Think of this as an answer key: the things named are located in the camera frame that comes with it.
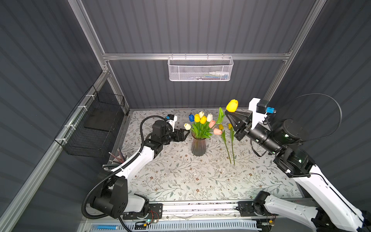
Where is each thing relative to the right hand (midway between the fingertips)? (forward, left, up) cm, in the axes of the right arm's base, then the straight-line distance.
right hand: (231, 111), depth 49 cm
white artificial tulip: (+18, +9, -21) cm, 29 cm away
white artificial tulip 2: (+11, +16, -22) cm, 29 cm away
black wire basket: (+8, +66, -23) cm, 70 cm away
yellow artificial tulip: (+10, -1, -22) cm, 24 cm away
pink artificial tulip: (+10, 0, -25) cm, 27 cm away
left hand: (+12, +16, -30) cm, 36 cm away
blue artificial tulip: (+16, +14, -22) cm, 31 cm away
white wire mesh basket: (+70, +7, -24) cm, 74 cm away
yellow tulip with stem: (+15, +11, -21) cm, 28 cm away
